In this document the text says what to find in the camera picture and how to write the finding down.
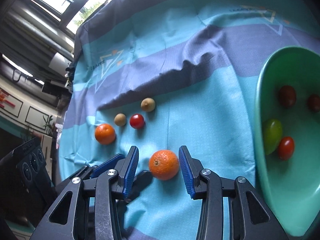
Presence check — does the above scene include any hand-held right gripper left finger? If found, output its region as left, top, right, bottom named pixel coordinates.
left=29, top=145, right=140, bottom=240

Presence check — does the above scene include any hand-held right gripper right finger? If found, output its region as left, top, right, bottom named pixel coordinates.
left=178, top=145, right=290, bottom=240

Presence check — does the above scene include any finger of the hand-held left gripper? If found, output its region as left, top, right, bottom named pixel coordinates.
left=124, top=170, right=152, bottom=203
left=91, top=154, right=125, bottom=179

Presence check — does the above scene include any small orange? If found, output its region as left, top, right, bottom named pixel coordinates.
left=149, top=149, right=180, bottom=181

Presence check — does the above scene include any red cherry tomato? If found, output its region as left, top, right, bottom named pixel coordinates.
left=277, top=136, right=295, bottom=161
left=307, top=94, right=320, bottom=113
left=278, top=85, right=297, bottom=108
left=129, top=114, right=145, bottom=130

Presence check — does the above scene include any green plastic bowl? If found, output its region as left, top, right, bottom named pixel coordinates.
left=254, top=45, right=320, bottom=237

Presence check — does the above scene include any large orange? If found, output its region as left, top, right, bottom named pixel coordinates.
left=95, top=123, right=116, bottom=145

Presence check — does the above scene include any round tan longan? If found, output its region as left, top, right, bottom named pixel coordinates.
left=114, top=113, right=126, bottom=127

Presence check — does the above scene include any green potted plant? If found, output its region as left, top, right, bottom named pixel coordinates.
left=42, top=115, right=57, bottom=137

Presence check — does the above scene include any pointed brown longan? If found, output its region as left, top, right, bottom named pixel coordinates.
left=140, top=97, right=156, bottom=112

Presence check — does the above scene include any blue printed blanket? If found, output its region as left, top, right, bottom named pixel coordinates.
left=57, top=0, right=320, bottom=240

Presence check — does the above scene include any white panel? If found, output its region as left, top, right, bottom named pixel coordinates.
left=49, top=53, right=71, bottom=70

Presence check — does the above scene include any window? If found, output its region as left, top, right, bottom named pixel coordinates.
left=31, top=0, right=112, bottom=34

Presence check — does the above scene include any black framed wall picture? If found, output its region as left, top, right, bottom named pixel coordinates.
left=25, top=106, right=50, bottom=131

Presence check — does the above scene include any red wall decoration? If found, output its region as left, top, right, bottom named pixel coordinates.
left=0, top=87, right=16, bottom=109

